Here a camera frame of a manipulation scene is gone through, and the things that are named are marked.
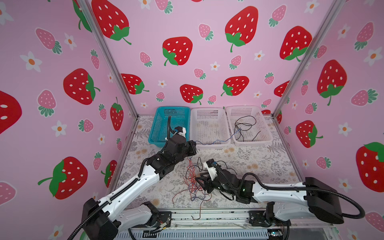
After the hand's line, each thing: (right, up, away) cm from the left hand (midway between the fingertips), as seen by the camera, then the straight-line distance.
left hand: (198, 142), depth 74 cm
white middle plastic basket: (+9, +8, +37) cm, 39 cm away
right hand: (-1, -18, -1) cm, 18 cm away
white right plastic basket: (+39, +10, +40) cm, 57 cm away
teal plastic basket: (-15, +17, +44) cm, 50 cm away
